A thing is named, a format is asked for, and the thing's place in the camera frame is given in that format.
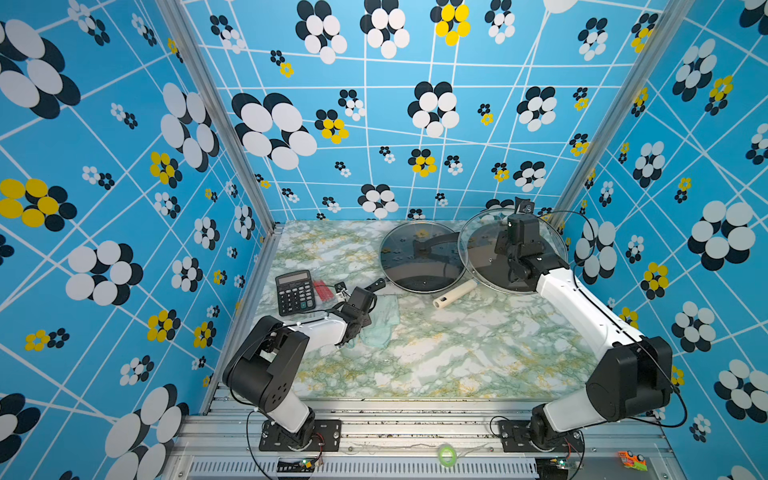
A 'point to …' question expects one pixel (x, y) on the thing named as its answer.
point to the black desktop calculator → (294, 293)
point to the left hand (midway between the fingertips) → (362, 313)
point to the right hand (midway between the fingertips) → (518, 232)
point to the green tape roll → (447, 455)
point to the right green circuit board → (552, 468)
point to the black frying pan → (421, 257)
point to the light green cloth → (384, 316)
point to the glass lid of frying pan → (423, 258)
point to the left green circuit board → (304, 465)
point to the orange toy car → (630, 460)
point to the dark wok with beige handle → (469, 287)
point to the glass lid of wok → (476, 250)
